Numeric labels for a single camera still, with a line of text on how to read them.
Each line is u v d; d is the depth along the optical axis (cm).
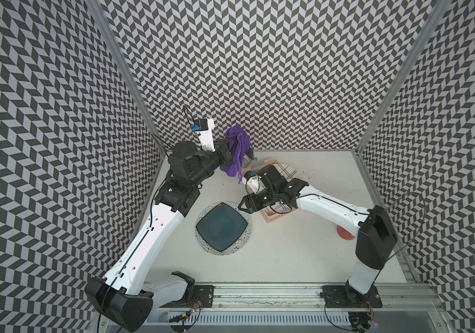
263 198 69
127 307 35
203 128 53
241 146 61
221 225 99
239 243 85
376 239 46
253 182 75
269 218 88
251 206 71
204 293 74
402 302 74
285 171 101
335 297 74
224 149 54
